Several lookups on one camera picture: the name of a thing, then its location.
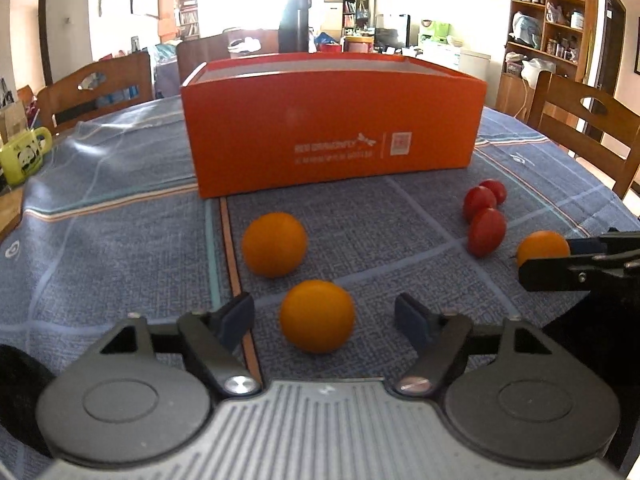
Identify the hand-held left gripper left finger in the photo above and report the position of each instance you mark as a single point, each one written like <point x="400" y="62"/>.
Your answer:
<point x="235" y="316"/>

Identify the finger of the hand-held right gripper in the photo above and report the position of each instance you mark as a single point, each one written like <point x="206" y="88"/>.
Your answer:
<point x="582" y="246"/>
<point x="550" y="274"/>

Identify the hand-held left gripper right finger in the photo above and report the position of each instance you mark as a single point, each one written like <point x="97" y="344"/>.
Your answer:
<point x="412" y="317"/>

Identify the orange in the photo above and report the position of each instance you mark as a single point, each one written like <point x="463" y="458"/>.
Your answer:
<point x="317" y="316"/>
<point x="274" y="244"/>
<point x="542" y="247"/>

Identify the orange cardboard box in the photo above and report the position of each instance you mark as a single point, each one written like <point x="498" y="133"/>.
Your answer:
<point x="330" y="130"/>

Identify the red tomato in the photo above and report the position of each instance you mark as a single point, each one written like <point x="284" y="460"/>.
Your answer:
<point x="486" y="232"/>
<point x="497" y="190"/>
<point x="477" y="202"/>

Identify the blue patterned tablecloth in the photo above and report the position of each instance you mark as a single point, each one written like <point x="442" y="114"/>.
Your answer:
<point x="125" y="240"/>

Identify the wooden chair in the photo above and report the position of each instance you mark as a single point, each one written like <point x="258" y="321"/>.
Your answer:
<point x="575" y="110"/>
<point x="125" y="72"/>
<point x="210" y="52"/>

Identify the white plastic bag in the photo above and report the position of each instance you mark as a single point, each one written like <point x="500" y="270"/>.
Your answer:
<point x="537" y="70"/>

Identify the wooden shelf cabinet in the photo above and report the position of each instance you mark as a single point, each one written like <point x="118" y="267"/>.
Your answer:
<point x="550" y="15"/>

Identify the wooden cutting board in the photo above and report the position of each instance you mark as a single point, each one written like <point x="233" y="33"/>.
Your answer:
<point x="7" y="210"/>

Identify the green box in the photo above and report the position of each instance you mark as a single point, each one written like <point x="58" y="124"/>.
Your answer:
<point x="434" y="32"/>

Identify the green panda mug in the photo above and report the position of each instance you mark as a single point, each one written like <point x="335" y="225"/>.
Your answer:
<point x="22" y="157"/>

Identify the black monitor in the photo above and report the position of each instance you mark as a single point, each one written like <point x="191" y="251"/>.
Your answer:
<point x="392" y="32"/>

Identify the small bookshelf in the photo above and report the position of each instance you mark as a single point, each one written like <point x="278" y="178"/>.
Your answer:
<point x="189" y="17"/>

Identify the black thermos flask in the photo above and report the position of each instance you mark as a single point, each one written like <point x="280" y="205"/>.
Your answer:
<point x="295" y="20"/>

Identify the orange bag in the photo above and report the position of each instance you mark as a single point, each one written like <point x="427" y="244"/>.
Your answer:
<point x="168" y="17"/>

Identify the tall bookshelf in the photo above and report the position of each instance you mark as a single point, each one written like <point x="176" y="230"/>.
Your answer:
<point x="359" y="7"/>

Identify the white air conditioner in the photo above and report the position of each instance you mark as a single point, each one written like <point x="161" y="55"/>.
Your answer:
<point x="332" y="12"/>

